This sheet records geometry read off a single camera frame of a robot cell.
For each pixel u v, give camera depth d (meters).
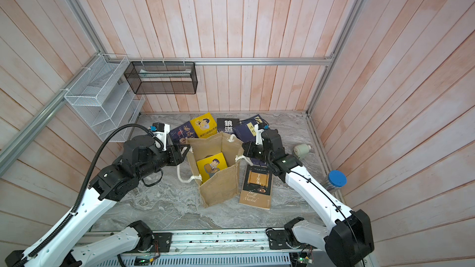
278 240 0.73
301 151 0.93
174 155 0.56
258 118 1.16
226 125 1.11
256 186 0.88
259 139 0.70
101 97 0.70
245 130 1.08
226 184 0.75
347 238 0.39
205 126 1.11
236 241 0.75
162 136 0.58
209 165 0.91
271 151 0.58
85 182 0.44
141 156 0.48
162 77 1.04
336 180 0.71
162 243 0.73
